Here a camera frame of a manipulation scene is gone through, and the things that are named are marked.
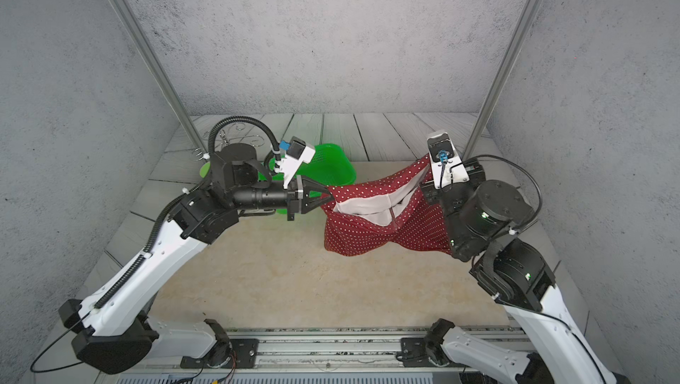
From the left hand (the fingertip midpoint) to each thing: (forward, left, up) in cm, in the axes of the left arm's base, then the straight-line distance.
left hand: (337, 198), depth 53 cm
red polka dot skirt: (+5, -12, -12) cm, 18 cm away
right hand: (+4, -21, +9) cm, 23 cm away
